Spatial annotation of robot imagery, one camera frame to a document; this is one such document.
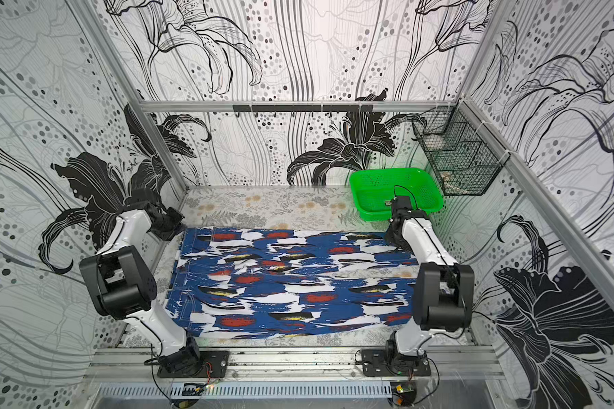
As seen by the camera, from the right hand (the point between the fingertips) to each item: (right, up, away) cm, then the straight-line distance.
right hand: (408, 240), depth 89 cm
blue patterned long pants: (-52, -15, -1) cm, 54 cm away
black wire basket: (+19, +31, -1) cm, 37 cm away
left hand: (-79, +5, +2) cm, 79 cm away
